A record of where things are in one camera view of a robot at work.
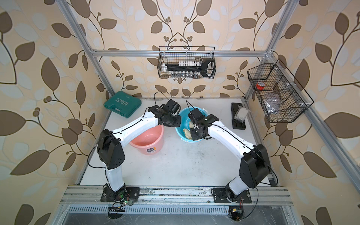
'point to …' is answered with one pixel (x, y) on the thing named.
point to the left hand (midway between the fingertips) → (177, 120)
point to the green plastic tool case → (126, 104)
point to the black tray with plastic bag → (239, 113)
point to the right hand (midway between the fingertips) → (197, 135)
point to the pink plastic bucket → (150, 142)
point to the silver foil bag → (272, 102)
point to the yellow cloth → (188, 133)
